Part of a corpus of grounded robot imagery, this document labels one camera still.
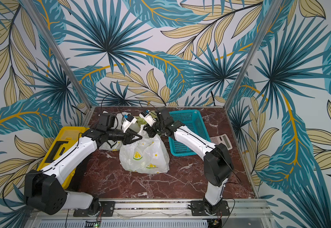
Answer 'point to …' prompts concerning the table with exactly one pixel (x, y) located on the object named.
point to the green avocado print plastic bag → (141, 121)
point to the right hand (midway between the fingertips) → (144, 126)
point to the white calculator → (222, 138)
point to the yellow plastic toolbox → (57, 138)
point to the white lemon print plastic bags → (149, 155)
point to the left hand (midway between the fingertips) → (139, 138)
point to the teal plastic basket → (192, 120)
